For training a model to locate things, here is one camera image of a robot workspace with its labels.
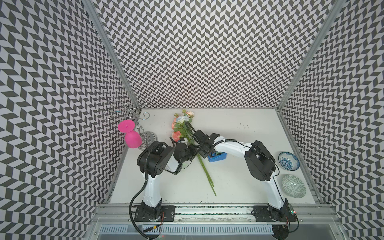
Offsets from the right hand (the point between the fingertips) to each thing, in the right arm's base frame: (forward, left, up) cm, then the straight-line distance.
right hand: (207, 149), depth 95 cm
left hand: (+2, +3, +1) cm, 4 cm away
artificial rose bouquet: (+15, +18, +9) cm, 25 cm away
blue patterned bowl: (-8, -49, 0) cm, 50 cm away
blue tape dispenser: (-6, -5, +3) cm, 8 cm away
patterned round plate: (-22, -47, -1) cm, 52 cm away
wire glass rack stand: (+31, +59, +7) cm, 67 cm away
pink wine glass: (-4, +39, +20) cm, 44 cm away
